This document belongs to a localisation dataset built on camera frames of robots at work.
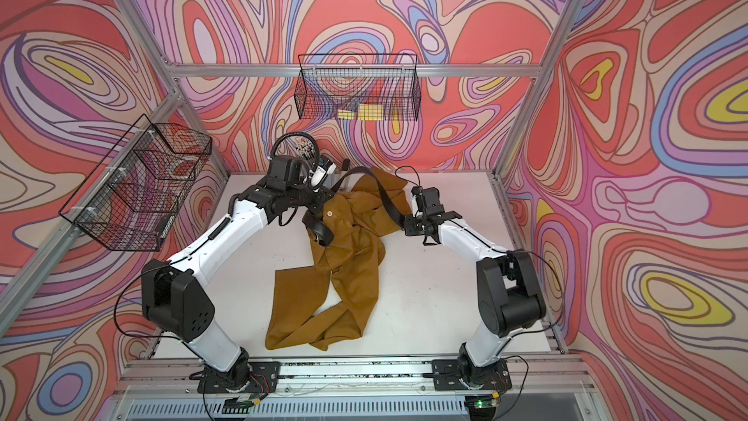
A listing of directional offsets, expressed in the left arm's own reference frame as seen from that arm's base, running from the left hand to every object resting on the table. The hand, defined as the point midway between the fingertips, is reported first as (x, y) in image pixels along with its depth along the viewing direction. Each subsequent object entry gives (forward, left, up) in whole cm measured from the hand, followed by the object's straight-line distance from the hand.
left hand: (333, 191), depth 84 cm
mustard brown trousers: (-23, -1, -23) cm, 32 cm away
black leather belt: (-12, +2, -3) cm, 13 cm away
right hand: (-3, -25, -15) cm, 29 cm away
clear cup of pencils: (+25, +13, -5) cm, 29 cm away
